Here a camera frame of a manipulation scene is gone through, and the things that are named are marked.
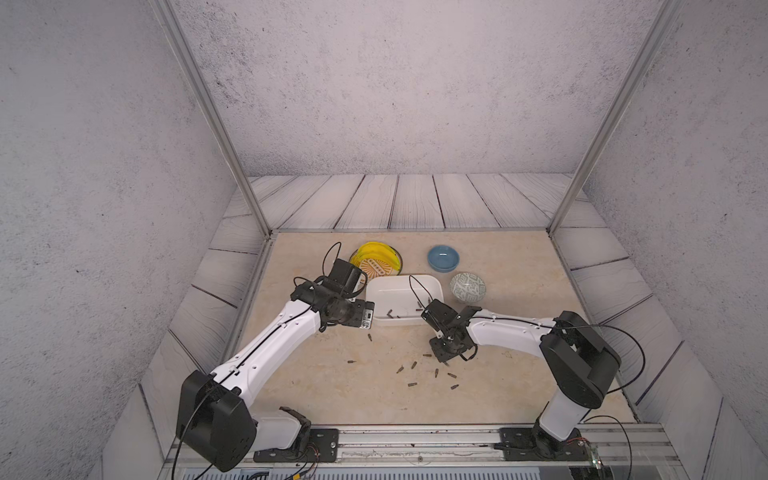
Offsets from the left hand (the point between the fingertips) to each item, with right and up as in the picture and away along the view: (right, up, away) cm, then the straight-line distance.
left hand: (361, 314), depth 81 cm
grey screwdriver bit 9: (+21, -17, +4) cm, 27 cm away
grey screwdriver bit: (+7, -3, +15) cm, 17 cm away
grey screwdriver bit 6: (+15, -15, +6) cm, 22 cm away
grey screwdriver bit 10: (+25, -18, +4) cm, 31 cm away
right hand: (+24, -12, +8) cm, 28 cm away
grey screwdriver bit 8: (+18, -13, +6) cm, 23 cm away
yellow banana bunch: (+2, +18, +26) cm, 32 cm away
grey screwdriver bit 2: (+15, +4, -7) cm, 17 cm away
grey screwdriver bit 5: (+11, -17, +5) cm, 21 cm away
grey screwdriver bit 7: (+14, -20, +2) cm, 24 cm away
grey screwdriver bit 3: (+1, -9, +12) cm, 15 cm away
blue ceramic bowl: (+27, +15, +29) cm, 42 cm away
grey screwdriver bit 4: (-3, -15, +6) cm, 16 cm away
